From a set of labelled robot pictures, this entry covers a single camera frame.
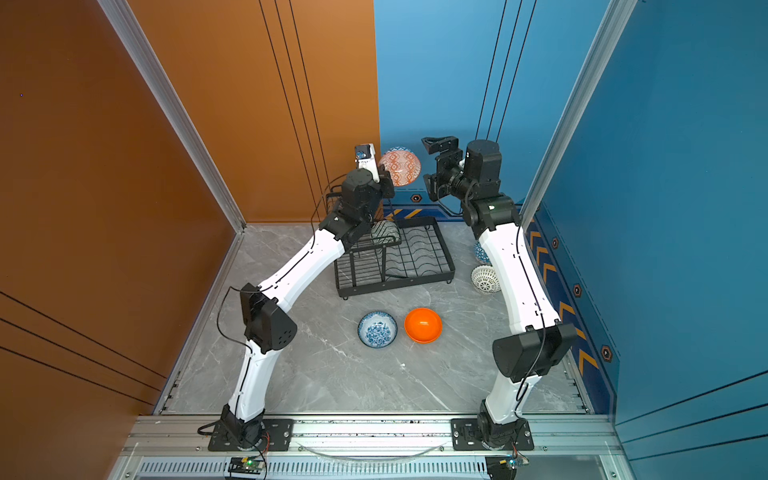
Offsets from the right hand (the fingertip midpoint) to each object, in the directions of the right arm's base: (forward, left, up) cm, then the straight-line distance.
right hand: (416, 151), depth 68 cm
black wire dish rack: (+9, +2, -47) cm, 48 cm away
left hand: (+8, +7, -8) cm, 13 cm away
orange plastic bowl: (-20, -3, -46) cm, 50 cm away
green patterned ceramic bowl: (-1, +9, -25) cm, 27 cm away
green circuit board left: (-54, +42, -50) cm, 85 cm away
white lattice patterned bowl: (-2, -25, -48) cm, 54 cm away
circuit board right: (-54, -20, -52) cm, 78 cm away
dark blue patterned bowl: (-9, -18, -26) cm, 33 cm away
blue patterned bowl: (-20, +11, -48) cm, 53 cm away
